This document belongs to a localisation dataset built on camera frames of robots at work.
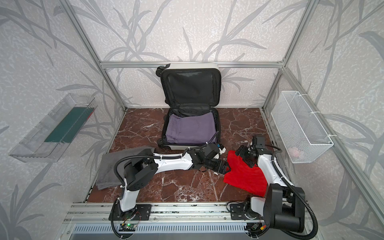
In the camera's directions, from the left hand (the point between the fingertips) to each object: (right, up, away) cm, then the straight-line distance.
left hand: (227, 165), depth 82 cm
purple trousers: (-19, +19, +20) cm, 34 cm away
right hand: (+8, +7, +7) cm, 13 cm away
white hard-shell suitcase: (-21, +43, +19) cm, 52 cm away
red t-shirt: (+13, -9, +1) cm, 16 cm away
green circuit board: (-50, -26, -11) cm, 57 cm away
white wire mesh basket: (+27, +19, -20) cm, 39 cm away
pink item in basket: (+31, +10, -10) cm, 34 cm away
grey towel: (-68, -7, +1) cm, 68 cm away
